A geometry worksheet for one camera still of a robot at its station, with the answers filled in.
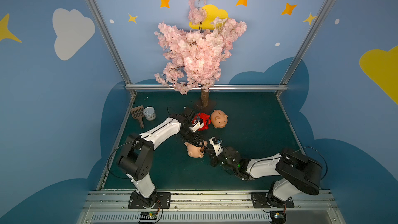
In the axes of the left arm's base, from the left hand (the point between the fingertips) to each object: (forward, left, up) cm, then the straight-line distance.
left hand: (197, 139), depth 88 cm
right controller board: (-35, -40, -10) cm, 54 cm away
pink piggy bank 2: (+14, -13, +1) cm, 20 cm away
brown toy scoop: (+23, +42, -7) cm, 49 cm away
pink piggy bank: (-8, +1, +1) cm, 8 cm away
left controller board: (-36, +22, -10) cm, 43 cm away
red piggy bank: (+15, -5, -1) cm, 16 cm away
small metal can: (+19, +32, -2) cm, 37 cm away
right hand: (-5, -6, -1) cm, 8 cm away
